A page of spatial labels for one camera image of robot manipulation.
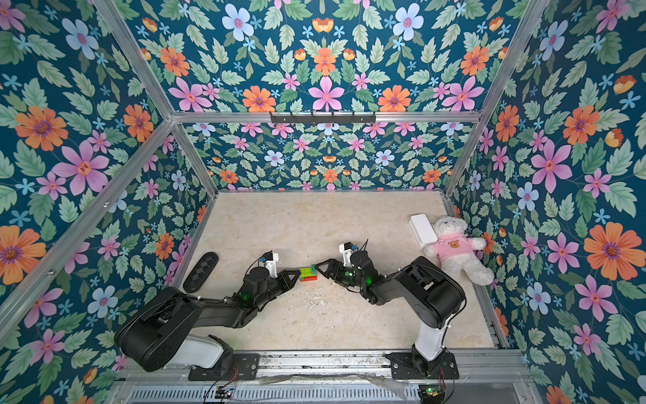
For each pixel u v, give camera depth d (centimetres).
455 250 91
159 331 44
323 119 93
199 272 91
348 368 75
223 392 72
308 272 89
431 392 72
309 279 91
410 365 73
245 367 73
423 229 104
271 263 82
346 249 86
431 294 50
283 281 78
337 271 80
